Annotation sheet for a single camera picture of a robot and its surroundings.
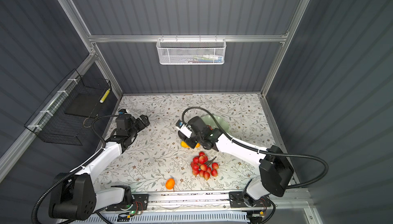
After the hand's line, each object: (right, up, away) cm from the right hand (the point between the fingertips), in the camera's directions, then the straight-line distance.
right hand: (188, 134), depth 82 cm
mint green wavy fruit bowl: (+11, +8, -16) cm, 21 cm away
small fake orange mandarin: (-9, -24, -6) cm, 26 cm away
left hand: (-28, +7, +5) cm, 29 cm away
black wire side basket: (-58, +8, -17) cm, 61 cm away
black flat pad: (-52, +16, -5) cm, 55 cm away
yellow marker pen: (-46, +22, +2) cm, 51 cm away
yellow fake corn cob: (-1, -3, -10) cm, 10 cm away
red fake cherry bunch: (+7, -16, -3) cm, 18 cm away
